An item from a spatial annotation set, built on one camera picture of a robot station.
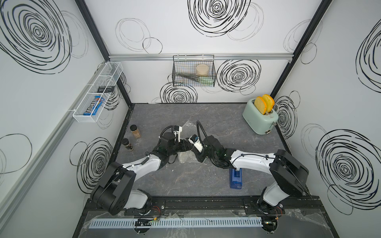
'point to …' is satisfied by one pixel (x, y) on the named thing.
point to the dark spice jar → (126, 143)
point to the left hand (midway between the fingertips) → (191, 141)
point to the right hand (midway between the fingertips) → (193, 147)
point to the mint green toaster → (261, 124)
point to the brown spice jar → (135, 130)
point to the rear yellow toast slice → (270, 102)
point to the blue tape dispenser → (235, 178)
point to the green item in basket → (204, 80)
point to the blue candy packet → (90, 109)
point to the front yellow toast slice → (260, 104)
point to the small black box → (108, 89)
